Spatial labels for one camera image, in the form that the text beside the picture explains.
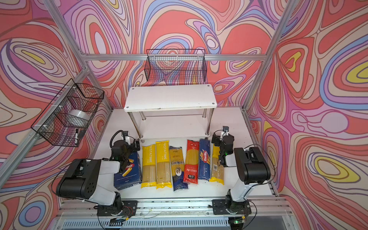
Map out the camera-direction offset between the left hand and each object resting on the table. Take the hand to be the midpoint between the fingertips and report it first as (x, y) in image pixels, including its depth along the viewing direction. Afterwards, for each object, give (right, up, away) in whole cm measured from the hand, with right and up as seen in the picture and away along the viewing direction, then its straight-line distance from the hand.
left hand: (132, 138), depth 94 cm
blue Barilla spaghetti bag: (+47, -12, -7) cm, 49 cm away
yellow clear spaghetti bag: (+54, -20, -11) cm, 59 cm away
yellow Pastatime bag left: (+13, -16, -8) cm, 22 cm away
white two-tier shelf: (+27, +17, -18) cm, 37 cm away
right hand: (+60, +1, +3) cm, 60 cm away
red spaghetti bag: (+38, -20, -12) cm, 45 cm away
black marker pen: (-21, +3, -22) cm, 30 cm away
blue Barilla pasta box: (+5, -19, -15) cm, 25 cm away
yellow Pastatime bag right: (+21, -16, -7) cm, 27 cm away
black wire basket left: (-25, +13, -23) cm, 36 cm away
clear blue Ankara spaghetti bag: (+31, -17, -10) cm, 36 cm away
